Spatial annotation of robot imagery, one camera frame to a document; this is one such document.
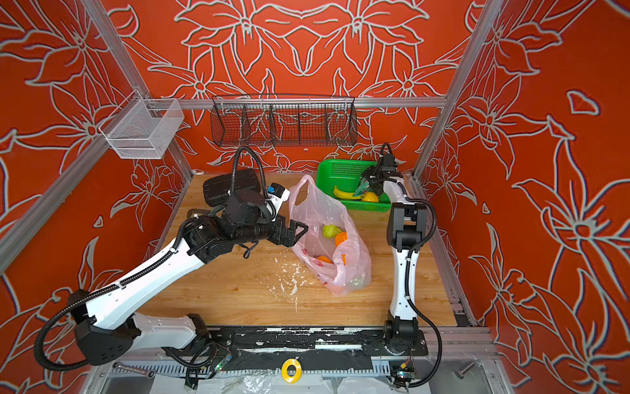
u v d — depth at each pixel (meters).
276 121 1.00
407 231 0.65
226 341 0.73
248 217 0.49
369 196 1.02
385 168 0.87
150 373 0.68
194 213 1.04
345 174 1.17
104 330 0.40
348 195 1.07
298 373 0.67
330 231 0.93
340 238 0.91
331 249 0.93
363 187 1.05
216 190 1.07
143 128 0.92
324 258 0.75
